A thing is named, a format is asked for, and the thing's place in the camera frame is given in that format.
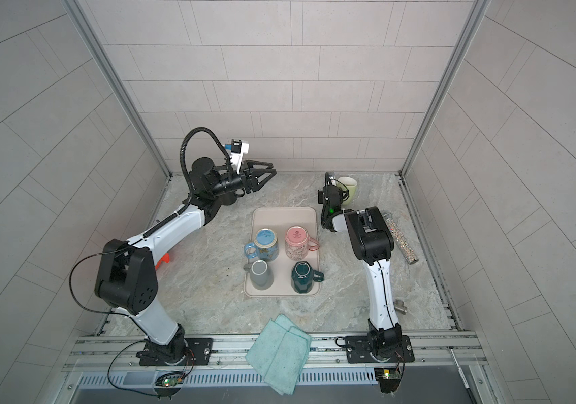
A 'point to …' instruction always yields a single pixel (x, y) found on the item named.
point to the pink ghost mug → (298, 243)
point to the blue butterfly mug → (265, 247)
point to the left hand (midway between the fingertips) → (275, 171)
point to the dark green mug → (303, 277)
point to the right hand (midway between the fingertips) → (330, 180)
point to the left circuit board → (169, 380)
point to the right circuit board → (389, 379)
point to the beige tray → (280, 218)
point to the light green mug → (348, 185)
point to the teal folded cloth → (280, 354)
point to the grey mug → (261, 277)
